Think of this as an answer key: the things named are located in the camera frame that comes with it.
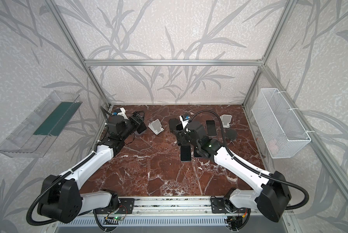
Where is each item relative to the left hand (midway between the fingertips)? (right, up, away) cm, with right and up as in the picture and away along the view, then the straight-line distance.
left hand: (145, 110), depth 81 cm
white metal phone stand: (+2, -10, +19) cm, 22 cm away
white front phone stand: (+55, -6, +32) cm, 64 cm away
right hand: (+20, -8, -3) cm, 22 cm away
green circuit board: (-11, -53, -10) cm, 55 cm away
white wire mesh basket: (+64, -11, -20) cm, 67 cm away
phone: (+23, -27, +13) cm, 38 cm away
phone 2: (+26, -18, -25) cm, 41 cm away
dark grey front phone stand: (+55, -16, +22) cm, 61 cm away
